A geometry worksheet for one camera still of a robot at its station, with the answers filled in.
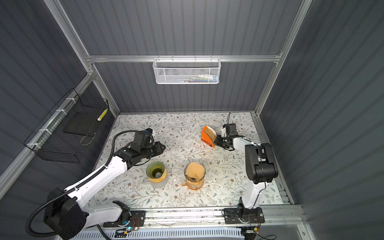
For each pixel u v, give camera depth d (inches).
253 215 26.8
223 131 35.9
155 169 31.6
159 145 28.4
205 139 39.1
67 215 16.2
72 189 16.6
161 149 28.0
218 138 35.0
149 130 29.5
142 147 24.4
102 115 32.3
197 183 29.7
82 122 29.4
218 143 34.9
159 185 32.7
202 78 35.9
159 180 30.3
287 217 29.1
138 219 28.4
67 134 28.8
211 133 38.2
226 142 29.6
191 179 29.5
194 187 32.9
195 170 30.3
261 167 19.8
